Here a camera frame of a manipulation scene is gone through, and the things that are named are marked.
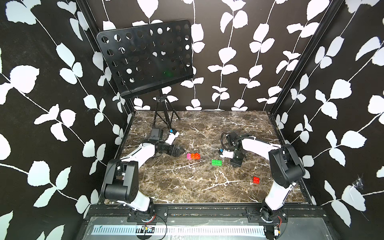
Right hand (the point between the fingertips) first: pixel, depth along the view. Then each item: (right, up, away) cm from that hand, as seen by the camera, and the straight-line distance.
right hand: (235, 159), depth 93 cm
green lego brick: (-12, -2, -2) cm, 12 cm away
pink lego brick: (-30, +2, 0) cm, 30 cm away
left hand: (-35, +9, -3) cm, 36 cm away
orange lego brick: (-25, +2, 0) cm, 25 cm away
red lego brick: (+10, -10, -8) cm, 17 cm away
